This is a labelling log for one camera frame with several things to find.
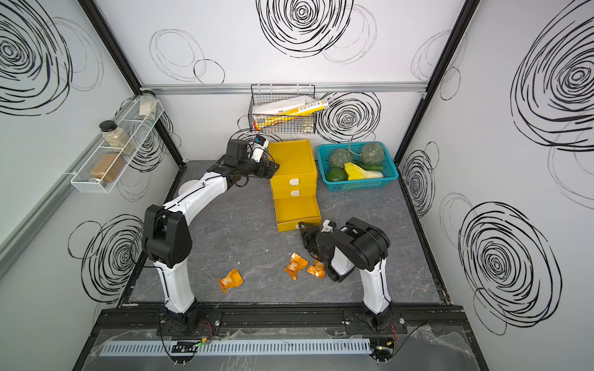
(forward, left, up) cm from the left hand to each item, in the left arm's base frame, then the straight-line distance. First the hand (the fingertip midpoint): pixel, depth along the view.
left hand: (269, 161), depth 91 cm
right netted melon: (+15, -46, -8) cm, 49 cm away
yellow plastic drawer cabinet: (-8, -10, -4) cm, 14 cm away
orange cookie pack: (-40, +10, -21) cm, 46 cm away
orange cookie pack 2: (-33, -12, -21) cm, 41 cm away
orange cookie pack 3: (-35, -20, -21) cm, 45 cm away
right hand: (-20, -12, -16) cm, 28 cm away
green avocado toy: (+6, -29, -13) cm, 33 cm away
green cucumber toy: (+11, -44, -13) cm, 48 cm away
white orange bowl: (0, +40, -17) cm, 43 cm away
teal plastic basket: (+8, -54, -12) cm, 56 cm away
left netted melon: (+14, -31, -10) cm, 35 cm away
